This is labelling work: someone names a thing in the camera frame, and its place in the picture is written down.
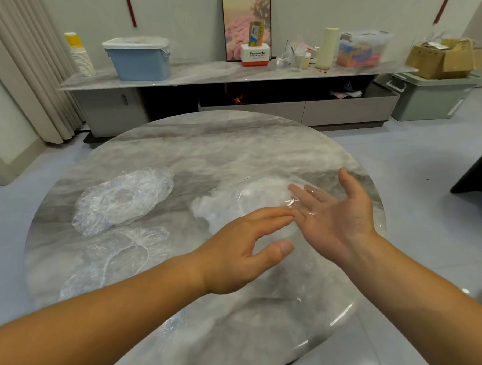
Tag red and white box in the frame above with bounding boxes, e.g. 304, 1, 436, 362
240, 42, 272, 68

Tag person's right forearm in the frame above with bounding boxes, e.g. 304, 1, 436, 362
341, 228, 482, 365

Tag cream paper roll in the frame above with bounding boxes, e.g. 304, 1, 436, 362
312, 26, 343, 72

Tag person's left hand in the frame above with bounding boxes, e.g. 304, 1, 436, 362
190, 205, 300, 297

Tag blue storage box white lid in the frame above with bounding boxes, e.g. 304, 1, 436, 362
101, 34, 174, 84

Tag person's right hand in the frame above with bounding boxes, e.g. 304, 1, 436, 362
286, 166, 385, 269

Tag person's left forearm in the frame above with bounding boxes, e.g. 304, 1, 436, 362
0, 253, 215, 365

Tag green storage bin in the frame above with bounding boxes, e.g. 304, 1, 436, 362
384, 68, 482, 123

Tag pink framed picture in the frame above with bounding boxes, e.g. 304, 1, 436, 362
222, 0, 276, 63

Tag stack of paper cups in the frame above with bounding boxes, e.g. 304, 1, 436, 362
64, 31, 96, 79

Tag spread clear plastic cap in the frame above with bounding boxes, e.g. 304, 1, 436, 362
57, 224, 179, 302

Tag clear plastic bag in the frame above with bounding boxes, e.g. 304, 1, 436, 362
188, 169, 386, 256

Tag beige curtain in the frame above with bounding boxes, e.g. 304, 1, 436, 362
0, 0, 85, 148

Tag colourful standing card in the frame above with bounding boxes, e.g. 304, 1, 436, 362
247, 20, 267, 47

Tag pile of clear plastic caps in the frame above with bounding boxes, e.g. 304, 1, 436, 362
70, 168, 178, 238

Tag brown cardboard box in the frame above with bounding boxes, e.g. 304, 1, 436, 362
405, 37, 482, 81

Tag crumpled clear wrapper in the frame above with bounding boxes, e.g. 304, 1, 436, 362
276, 42, 301, 68

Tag long grey low cabinet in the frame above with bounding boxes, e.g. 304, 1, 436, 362
56, 51, 404, 144

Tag clear container colourful contents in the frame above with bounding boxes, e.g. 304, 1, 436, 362
335, 29, 396, 70

